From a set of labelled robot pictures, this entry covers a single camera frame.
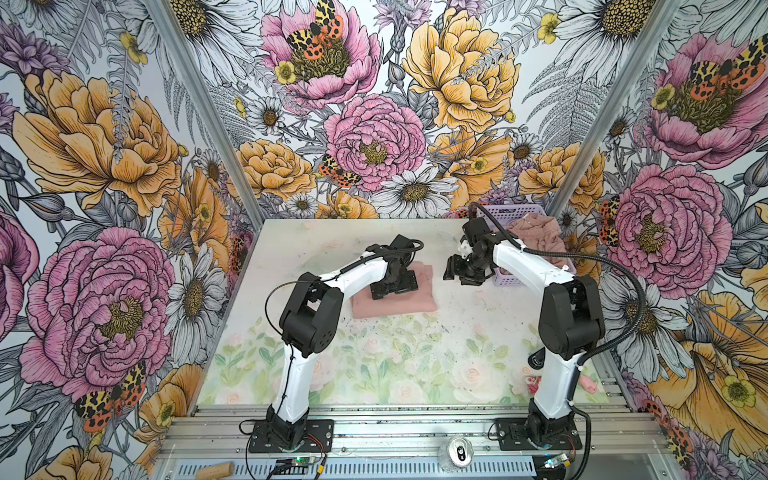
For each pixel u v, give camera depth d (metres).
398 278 0.81
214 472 0.67
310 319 0.54
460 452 0.61
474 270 0.81
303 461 0.71
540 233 1.10
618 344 0.50
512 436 0.74
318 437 0.74
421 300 0.96
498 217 1.20
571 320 0.51
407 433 0.76
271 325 0.52
